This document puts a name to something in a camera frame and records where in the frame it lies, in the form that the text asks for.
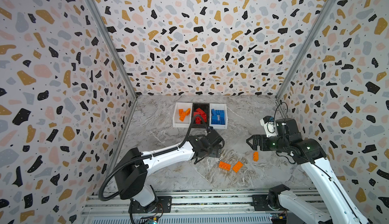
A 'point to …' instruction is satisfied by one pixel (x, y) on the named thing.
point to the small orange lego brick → (181, 112)
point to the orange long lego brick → (225, 165)
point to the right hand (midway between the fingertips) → (255, 137)
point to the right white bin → (218, 107)
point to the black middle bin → (204, 107)
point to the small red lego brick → (196, 113)
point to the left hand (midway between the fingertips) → (216, 147)
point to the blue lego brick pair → (221, 113)
